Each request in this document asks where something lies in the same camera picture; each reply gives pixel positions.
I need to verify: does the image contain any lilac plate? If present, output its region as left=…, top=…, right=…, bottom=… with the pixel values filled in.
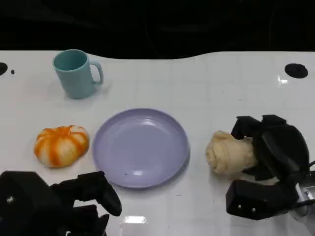
left=92, top=108, right=190, bottom=189

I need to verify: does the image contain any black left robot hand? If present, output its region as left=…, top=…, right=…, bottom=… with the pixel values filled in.
left=50, top=171, right=123, bottom=236

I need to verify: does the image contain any beige towel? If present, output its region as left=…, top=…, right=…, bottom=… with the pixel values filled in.
left=205, top=130, right=279, bottom=186

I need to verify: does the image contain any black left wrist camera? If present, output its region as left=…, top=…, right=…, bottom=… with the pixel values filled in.
left=0, top=171, right=62, bottom=236

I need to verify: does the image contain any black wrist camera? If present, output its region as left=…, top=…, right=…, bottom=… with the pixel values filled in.
left=225, top=179, right=300, bottom=220
left=0, top=171, right=62, bottom=236

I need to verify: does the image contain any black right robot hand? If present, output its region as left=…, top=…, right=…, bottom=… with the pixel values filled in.
left=230, top=114, right=311, bottom=188

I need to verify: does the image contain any pale green mug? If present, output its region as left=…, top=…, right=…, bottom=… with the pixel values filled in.
left=52, top=49, right=104, bottom=99

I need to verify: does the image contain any orange and white bread roll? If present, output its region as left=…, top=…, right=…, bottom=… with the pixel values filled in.
left=33, top=125, right=90, bottom=169

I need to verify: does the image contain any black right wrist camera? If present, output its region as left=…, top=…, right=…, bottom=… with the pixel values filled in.
left=225, top=179, right=300, bottom=220

